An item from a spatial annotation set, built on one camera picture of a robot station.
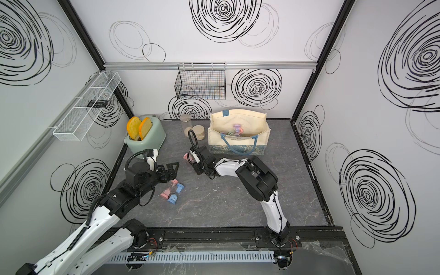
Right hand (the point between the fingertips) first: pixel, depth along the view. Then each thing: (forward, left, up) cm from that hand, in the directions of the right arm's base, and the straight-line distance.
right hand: (196, 163), depth 95 cm
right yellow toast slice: (+11, +26, +18) cm, 34 cm away
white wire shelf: (+4, +48, +32) cm, 58 cm away
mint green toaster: (+6, +22, +13) cm, 26 cm away
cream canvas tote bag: (+20, -34, +6) cm, 40 cm away
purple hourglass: (+20, -23, +8) cm, 32 cm away
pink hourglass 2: (-16, +13, -1) cm, 21 cm away
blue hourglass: (-19, +8, 0) cm, 21 cm away
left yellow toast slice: (+10, +31, +19) cm, 38 cm away
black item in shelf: (+11, +42, +34) cm, 55 cm away
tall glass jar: (+22, +8, +11) cm, 26 cm away
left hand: (-11, +7, +18) cm, 22 cm away
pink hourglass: (-5, +1, +15) cm, 16 cm away
